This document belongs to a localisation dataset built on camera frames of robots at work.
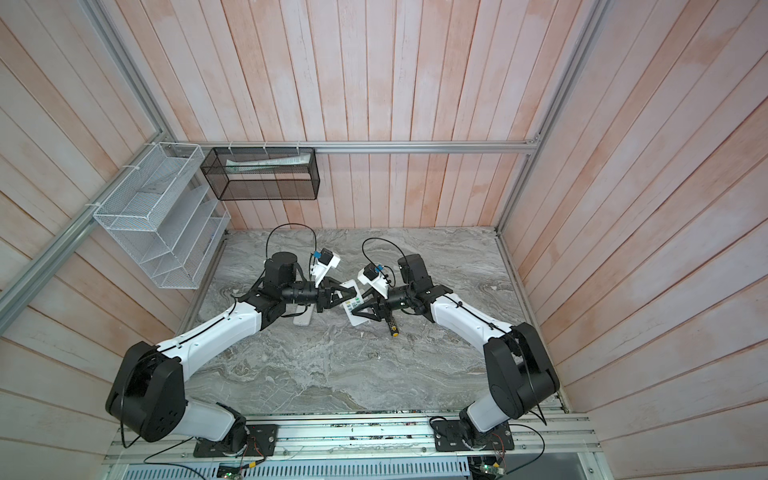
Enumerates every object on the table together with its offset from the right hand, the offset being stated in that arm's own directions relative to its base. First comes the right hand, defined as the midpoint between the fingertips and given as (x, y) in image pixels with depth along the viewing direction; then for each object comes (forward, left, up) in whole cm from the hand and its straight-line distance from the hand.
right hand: (357, 307), depth 79 cm
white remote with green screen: (+4, +18, -15) cm, 24 cm away
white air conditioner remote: (-1, +1, +4) cm, 4 cm away
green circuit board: (-36, +30, -18) cm, 50 cm away
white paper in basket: (+38, +38, +19) cm, 57 cm away
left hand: (0, +1, +5) cm, 5 cm away
